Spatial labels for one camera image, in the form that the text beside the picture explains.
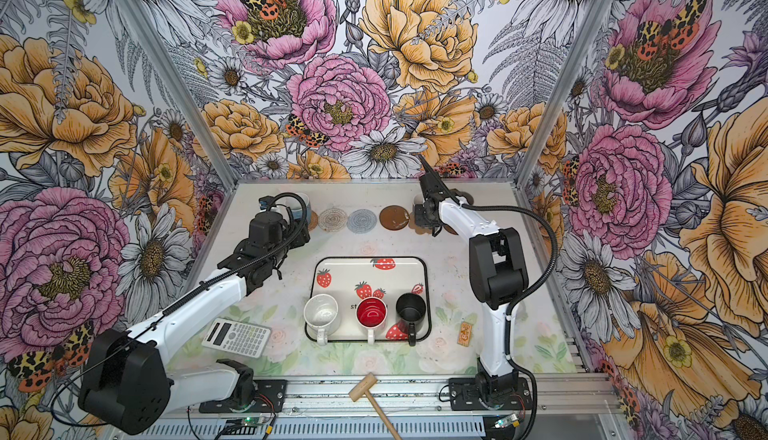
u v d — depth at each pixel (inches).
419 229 42.6
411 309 33.6
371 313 33.8
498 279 21.4
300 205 26.6
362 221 42.8
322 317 33.8
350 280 37.4
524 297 20.7
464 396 29.1
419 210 35.5
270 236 25.3
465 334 32.8
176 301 37.1
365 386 29.3
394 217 43.1
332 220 42.8
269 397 28.9
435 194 29.3
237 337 32.5
